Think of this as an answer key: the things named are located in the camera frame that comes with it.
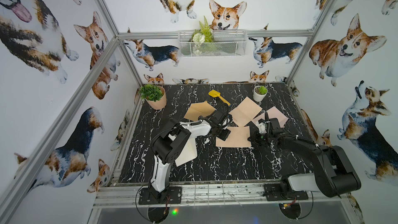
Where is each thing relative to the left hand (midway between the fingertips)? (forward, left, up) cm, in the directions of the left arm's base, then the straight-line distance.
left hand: (229, 133), depth 93 cm
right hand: (-4, -10, +2) cm, 11 cm away
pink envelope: (+15, -31, -2) cm, 35 cm away
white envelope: (-11, +24, -1) cm, 26 cm away
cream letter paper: (+17, -12, -2) cm, 21 cm away
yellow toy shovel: (+32, +7, 0) cm, 33 cm away
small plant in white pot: (+25, -22, +8) cm, 34 cm away
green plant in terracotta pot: (+20, +45, +14) cm, 51 cm away
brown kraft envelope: (+19, +16, -1) cm, 25 cm away
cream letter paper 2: (-2, -5, -1) cm, 6 cm away
